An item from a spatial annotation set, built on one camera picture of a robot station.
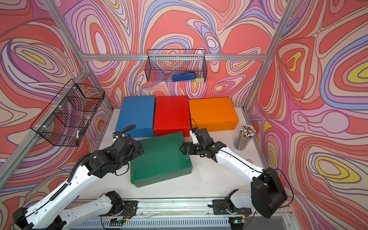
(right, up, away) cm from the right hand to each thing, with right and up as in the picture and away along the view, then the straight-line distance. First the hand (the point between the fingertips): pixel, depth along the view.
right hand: (187, 152), depth 82 cm
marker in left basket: (-56, +9, -11) cm, 58 cm away
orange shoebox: (+20, +23, +20) cm, 36 cm away
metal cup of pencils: (+35, +11, 0) cm, 37 cm away
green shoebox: (-14, -4, -2) cm, 15 cm away
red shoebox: (-10, +22, +16) cm, 30 cm away
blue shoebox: (-34, +26, +20) cm, 47 cm away
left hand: (-25, +4, -10) cm, 27 cm away
